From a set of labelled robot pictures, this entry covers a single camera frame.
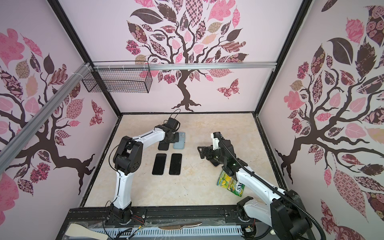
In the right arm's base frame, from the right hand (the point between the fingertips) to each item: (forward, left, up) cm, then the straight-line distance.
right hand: (205, 145), depth 82 cm
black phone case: (+9, +28, -14) cm, 32 cm away
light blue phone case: (+10, +16, -15) cm, 24 cm away
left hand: (+14, +20, -14) cm, 28 cm away
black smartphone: (-4, +29, -17) cm, 34 cm away
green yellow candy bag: (-17, -14, -13) cm, 26 cm away
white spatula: (-38, +62, -15) cm, 75 cm away
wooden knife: (-37, +15, -16) cm, 43 cm away
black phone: (-4, +18, -16) cm, 25 cm away
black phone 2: (-3, -6, -15) cm, 17 cm away
